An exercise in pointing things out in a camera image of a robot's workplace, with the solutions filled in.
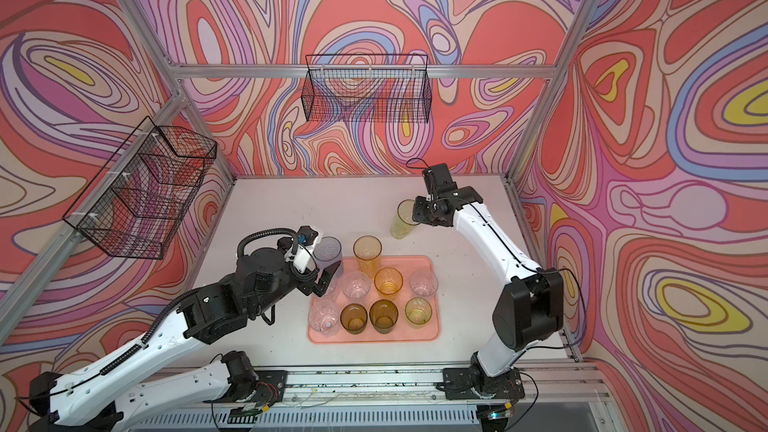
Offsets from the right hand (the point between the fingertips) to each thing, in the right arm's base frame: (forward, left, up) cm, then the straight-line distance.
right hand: (422, 221), depth 85 cm
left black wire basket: (-1, +75, +13) cm, 76 cm away
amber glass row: (-11, +11, -15) cm, 21 cm away
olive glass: (-21, +12, -17) cm, 29 cm away
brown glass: (-21, +21, -16) cm, 34 cm away
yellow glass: (-2, +6, +3) cm, 7 cm away
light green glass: (-20, +2, -16) cm, 26 cm away
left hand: (-15, +24, +10) cm, 30 cm away
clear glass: (-20, +29, -16) cm, 39 cm away
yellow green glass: (-5, +17, -8) cm, 19 cm away
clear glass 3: (-12, +21, -17) cm, 29 cm away
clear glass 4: (-11, 0, -16) cm, 20 cm away
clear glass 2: (-24, +22, +9) cm, 34 cm away
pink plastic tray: (-17, +7, -17) cm, 25 cm away
